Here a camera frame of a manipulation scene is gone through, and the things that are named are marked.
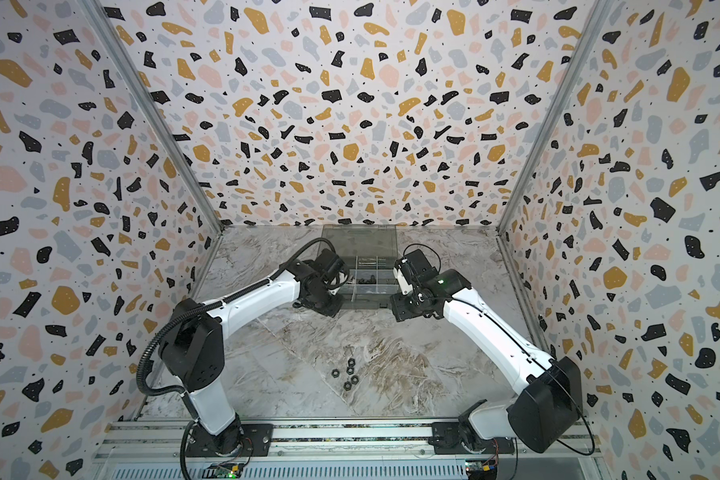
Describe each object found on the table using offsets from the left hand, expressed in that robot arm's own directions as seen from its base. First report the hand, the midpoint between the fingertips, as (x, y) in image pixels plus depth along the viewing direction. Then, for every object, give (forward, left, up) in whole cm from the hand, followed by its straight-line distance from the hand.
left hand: (335, 304), depth 87 cm
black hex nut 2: (-18, -5, -10) cm, 22 cm away
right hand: (-4, -17, +8) cm, 19 cm away
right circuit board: (-39, -37, -11) cm, 55 cm away
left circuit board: (-38, +24, -10) cm, 46 cm away
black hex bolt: (+14, -10, -9) cm, 20 cm away
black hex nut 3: (-20, -3, -11) cm, 23 cm away
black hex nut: (-16, 0, -11) cm, 20 cm away
